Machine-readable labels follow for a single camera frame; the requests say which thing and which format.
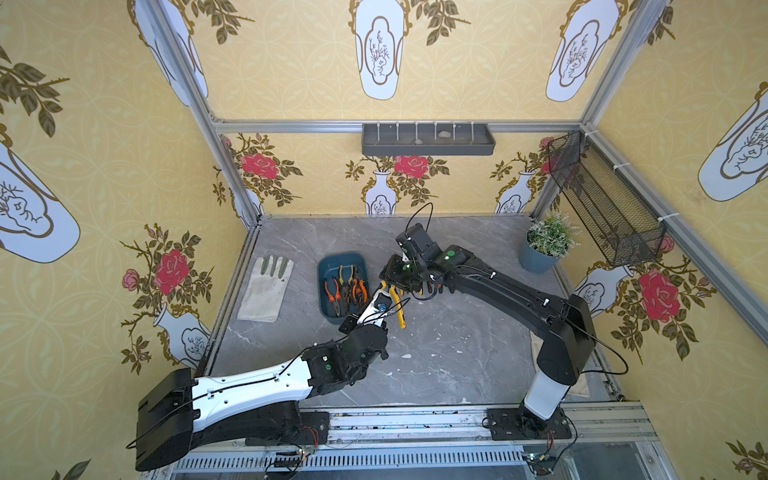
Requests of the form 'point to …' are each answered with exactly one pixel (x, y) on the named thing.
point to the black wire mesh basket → (626, 228)
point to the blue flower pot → (534, 260)
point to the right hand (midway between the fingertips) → (379, 284)
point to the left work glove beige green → (265, 288)
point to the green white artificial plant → (553, 234)
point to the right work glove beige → (578, 387)
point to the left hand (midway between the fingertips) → (373, 304)
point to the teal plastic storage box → (343, 285)
